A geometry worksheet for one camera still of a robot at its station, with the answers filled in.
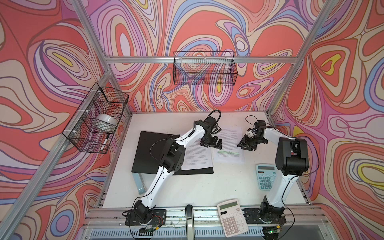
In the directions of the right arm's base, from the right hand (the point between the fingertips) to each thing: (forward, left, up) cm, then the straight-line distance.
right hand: (241, 148), depth 97 cm
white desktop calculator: (-39, +14, 0) cm, 41 cm away
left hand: (+1, +16, +2) cm, 16 cm away
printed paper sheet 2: (+9, +4, -2) cm, 10 cm away
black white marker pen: (-9, +75, +25) cm, 80 cm away
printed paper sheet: (-4, +30, -2) cm, 30 cm away
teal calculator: (-18, -11, 0) cm, 21 cm away
